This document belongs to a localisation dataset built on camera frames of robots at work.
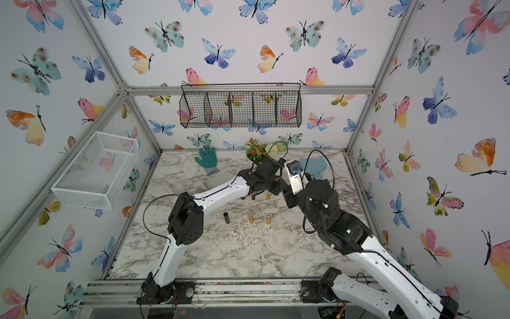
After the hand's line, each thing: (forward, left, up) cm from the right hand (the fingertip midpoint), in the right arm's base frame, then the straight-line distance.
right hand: (292, 173), depth 63 cm
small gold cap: (0, +7, -35) cm, 36 cm away
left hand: (+13, +1, -24) cm, 27 cm away
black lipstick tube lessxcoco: (-1, +26, -35) cm, 43 cm away
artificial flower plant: (+28, +15, -20) cm, 37 cm away
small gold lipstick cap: (0, +15, -34) cm, 37 cm away
